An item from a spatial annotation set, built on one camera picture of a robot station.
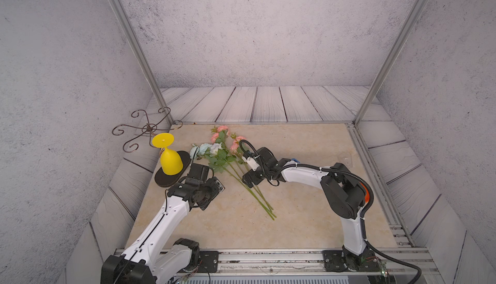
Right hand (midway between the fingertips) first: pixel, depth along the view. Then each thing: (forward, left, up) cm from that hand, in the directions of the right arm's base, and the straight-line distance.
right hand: (249, 175), depth 92 cm
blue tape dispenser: (+9, -23, -2) cm, 25 cm away
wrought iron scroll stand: (+5, +39, +27) cm, 48 cm away
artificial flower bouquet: (+14, +14, -1) cm, 20 cm away
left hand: (-11, +11, +5) cm, 16 cm away
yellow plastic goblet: (-6, +29, +20) cm, 36 cm away
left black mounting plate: (-35, +14, -4) cm, 38 cm away
